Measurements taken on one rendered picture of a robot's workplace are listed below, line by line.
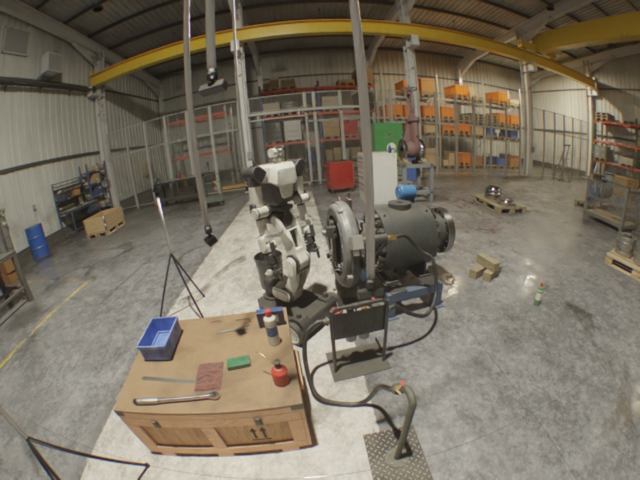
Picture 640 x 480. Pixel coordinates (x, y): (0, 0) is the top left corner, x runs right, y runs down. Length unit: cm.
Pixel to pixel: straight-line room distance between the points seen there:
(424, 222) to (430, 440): 169
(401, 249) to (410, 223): 23
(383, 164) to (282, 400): 546
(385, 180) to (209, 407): 563
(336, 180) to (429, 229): 544
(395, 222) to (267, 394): 164
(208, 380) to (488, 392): 170
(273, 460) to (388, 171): 567
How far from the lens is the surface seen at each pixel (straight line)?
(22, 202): 946
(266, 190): 200
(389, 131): 954
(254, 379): 142
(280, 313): 165
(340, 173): 763
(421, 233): 238
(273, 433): 153
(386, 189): 624
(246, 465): 170
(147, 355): 174
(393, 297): 236
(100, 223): 822
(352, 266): 209
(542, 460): 189
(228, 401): 137
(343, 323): 174
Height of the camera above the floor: 151
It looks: 21 degrees down
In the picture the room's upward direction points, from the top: 5 degrees counter-clockwise
